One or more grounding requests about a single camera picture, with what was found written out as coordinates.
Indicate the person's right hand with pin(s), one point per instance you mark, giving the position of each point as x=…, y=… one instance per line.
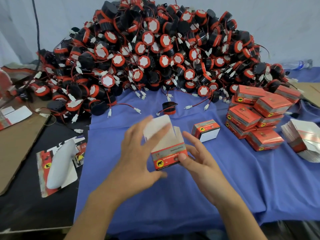
x=207, y=172

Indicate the person's left hand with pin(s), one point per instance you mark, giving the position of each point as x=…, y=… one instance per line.
x=130, y=167

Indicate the red-black buzzer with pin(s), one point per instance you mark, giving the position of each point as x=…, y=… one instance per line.
x=169, y=107

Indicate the stack of box blanks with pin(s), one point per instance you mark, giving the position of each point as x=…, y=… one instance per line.
x=302, y=140

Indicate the pile of black red buzzers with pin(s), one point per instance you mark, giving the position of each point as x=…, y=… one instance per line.
x=150, y=47

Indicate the blue table cloth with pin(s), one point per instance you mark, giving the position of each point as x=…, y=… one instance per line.
x=270, y=187

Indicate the brown cardboard piece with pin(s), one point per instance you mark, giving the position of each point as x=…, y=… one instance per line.
x=15, y=147

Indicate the brown cardboard sheet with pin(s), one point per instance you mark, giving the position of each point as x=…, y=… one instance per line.
x=311, y=92

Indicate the clear plastic water bottle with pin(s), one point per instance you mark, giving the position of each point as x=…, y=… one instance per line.
x=300, y=64

